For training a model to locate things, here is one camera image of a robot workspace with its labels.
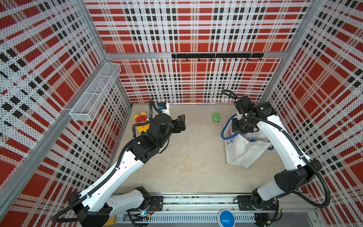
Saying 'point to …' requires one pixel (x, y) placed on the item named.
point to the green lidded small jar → (216, 117)
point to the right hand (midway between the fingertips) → (238, 130)
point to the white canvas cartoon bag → (244, 149)
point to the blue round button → (226, 218)
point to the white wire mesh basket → (87, 106)
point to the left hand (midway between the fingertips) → (179, 117)
